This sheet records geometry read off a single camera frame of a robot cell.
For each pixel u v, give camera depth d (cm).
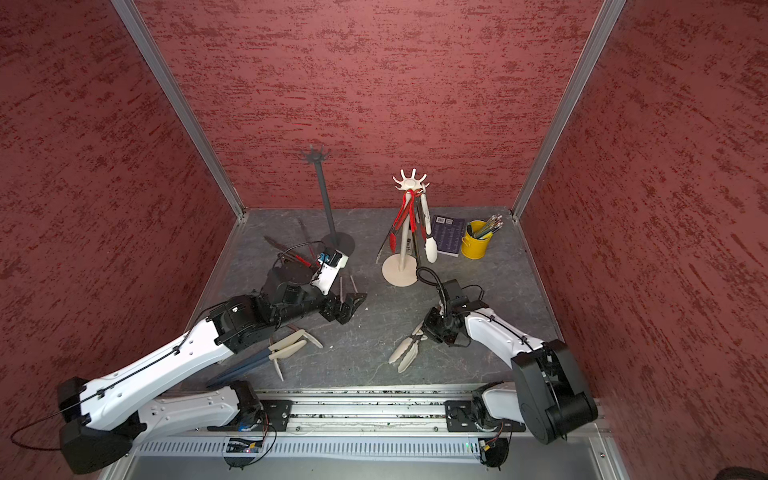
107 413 39
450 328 64
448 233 114
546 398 42
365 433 73
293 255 105
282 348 79
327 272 58
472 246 101
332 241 107
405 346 83
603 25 73
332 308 59
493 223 95
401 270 102
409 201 74
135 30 74
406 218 77
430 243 81
